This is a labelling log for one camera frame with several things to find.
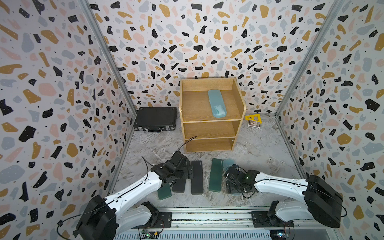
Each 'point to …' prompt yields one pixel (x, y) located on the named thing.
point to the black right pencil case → (197, 178)
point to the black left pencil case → (178, 186)
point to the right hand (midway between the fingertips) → (232, 189)
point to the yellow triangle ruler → (254, 117)
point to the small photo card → (254, 124)
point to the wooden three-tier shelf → (203, 132)
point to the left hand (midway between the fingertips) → (189, 172)
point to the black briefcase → (155, 119)
